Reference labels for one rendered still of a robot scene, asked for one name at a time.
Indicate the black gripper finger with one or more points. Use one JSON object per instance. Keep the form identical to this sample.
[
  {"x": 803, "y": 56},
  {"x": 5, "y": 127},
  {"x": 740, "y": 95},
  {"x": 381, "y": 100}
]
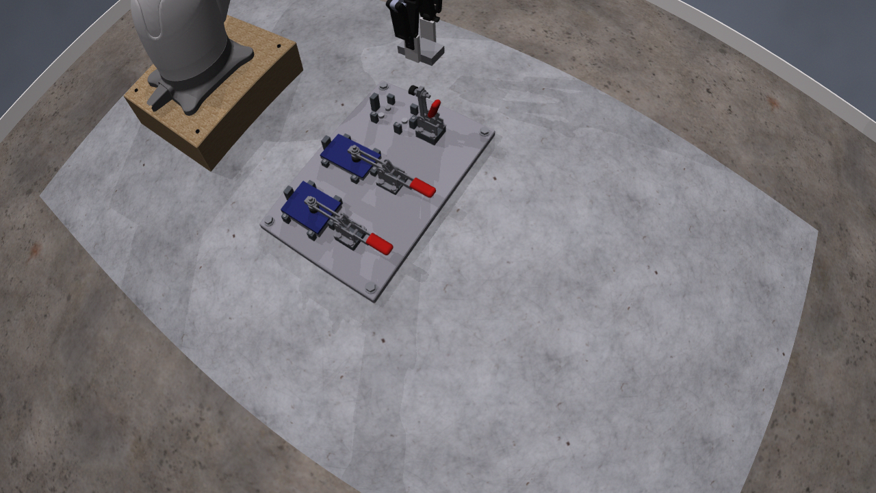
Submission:
[
  {"x": 428, "y": 18},
  {"x": 405, "y": 18}
]

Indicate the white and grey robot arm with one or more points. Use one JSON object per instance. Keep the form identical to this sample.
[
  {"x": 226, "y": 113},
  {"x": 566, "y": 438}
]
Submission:
[{"x": 187, "y": 42}]

